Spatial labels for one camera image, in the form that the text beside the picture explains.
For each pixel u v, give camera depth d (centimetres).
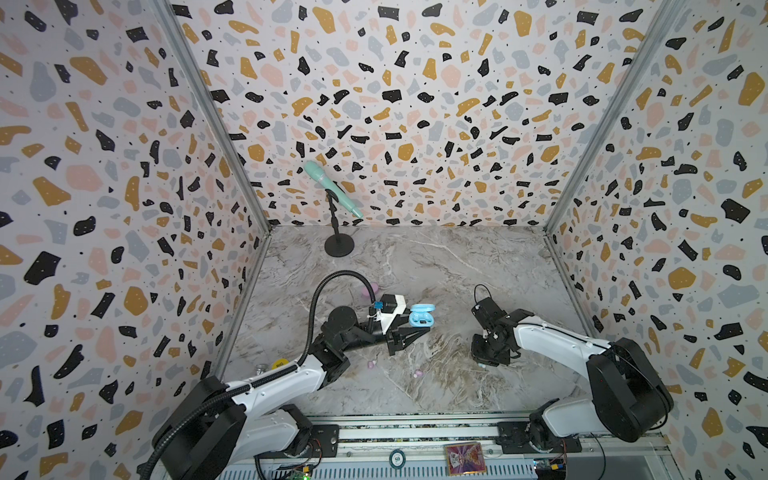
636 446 76
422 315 69
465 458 70
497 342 66
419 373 85
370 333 60
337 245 113
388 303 59
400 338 63
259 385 47
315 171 92
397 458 72
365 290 59
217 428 40
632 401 43
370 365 85
